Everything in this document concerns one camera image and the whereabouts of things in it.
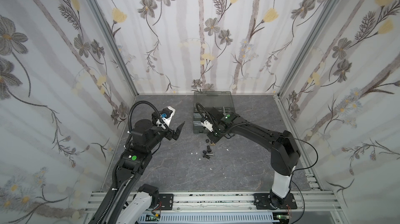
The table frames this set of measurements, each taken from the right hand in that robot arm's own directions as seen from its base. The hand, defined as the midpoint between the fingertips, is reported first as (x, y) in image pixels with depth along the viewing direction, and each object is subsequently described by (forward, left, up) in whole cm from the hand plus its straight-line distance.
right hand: (214, 133), depth 86 cm
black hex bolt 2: (-9, +5, -10) cm, 14 cm away
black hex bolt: (-6, +2, -11) cm, 12 cm away
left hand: (-2, +19, +20) cm, 28 cm away
